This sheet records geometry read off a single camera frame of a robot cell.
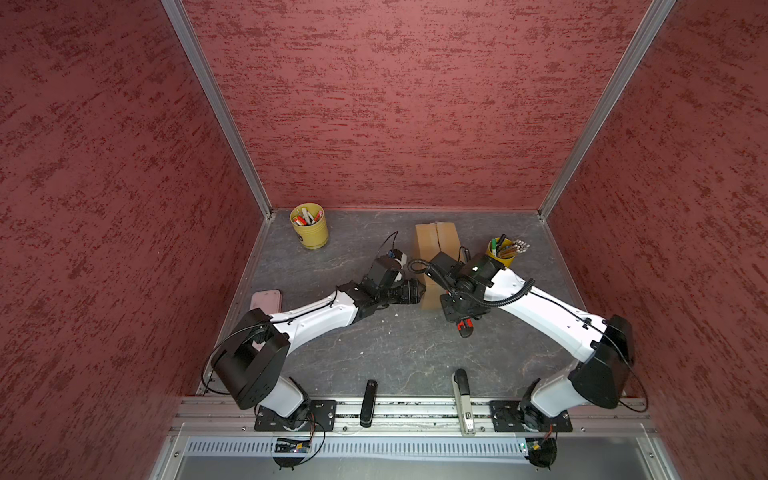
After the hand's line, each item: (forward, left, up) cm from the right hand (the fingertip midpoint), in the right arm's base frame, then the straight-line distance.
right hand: (457, 320), depth 76 cm
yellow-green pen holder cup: (+36, +44, -1) cm, 57 cm away
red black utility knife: (-3, -1, +2) cm, 4 cm away
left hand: (+10, +10, -3) cm, 14 cm away
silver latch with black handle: (-14, 0, -11) cm, 18 cm away
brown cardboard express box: (+27, +4, +1) cm, 27 cm away
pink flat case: (+13, +56, -11) cm, 59 cm away
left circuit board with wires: (-24, +44, -17) cm, 53 cm away
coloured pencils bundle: (+22, -21, 0) cm, 31 cm away
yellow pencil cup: (+26, -18, -6) cm, 32 cm away
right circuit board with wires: (-27, -19, -16) cm, 37 cm away
